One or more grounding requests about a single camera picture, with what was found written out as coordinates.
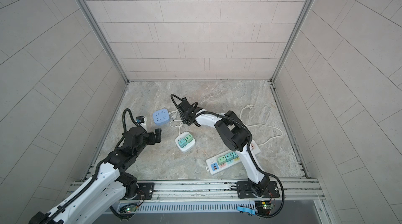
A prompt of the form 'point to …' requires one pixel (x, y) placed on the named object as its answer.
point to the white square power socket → (188, 146)
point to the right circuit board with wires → (263, 208)
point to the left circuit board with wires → (130, 208)
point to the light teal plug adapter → (235, 155)
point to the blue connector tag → (247, 210)
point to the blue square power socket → (161, 116)
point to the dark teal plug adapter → (229, 156)
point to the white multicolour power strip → (213, 166)
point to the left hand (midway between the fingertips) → (157, 127)
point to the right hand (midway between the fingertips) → (188, 115)
